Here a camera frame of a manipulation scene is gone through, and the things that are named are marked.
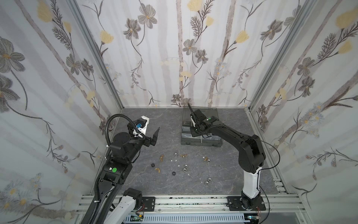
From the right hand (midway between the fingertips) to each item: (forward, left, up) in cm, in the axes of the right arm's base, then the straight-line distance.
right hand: (192, 127), depth 90 cm
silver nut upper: (-14, +10, -13) cm, 21 cm away
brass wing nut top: (-15, +5, -12) cm, 20 cm away
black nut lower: (-26, +11, -13) cm, 31 cm away
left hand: (-12, +24, +23) cm, 36 cm away
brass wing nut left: (-24, +20, -13) cm, 34 cm away
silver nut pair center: (-24, +4, -12) cm, 27 cm away
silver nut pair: (-30, -11, -11) cm, 34 cm away
